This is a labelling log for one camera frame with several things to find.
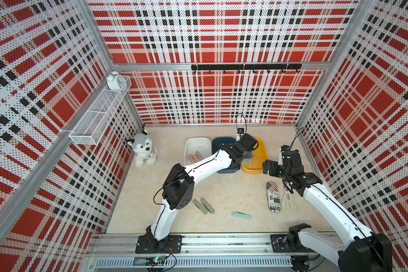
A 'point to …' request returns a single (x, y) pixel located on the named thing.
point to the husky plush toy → (145, 152)
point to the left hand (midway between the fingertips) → (247, 148)
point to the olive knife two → (207, 205)
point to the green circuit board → (157, 260)
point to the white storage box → (196, 148)
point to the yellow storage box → (260, 156)
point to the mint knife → (241, 215)
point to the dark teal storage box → (216, 143)
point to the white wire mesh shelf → (93, 123)
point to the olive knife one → (200, 206)
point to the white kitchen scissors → (287, 202)
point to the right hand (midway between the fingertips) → (273, 165)
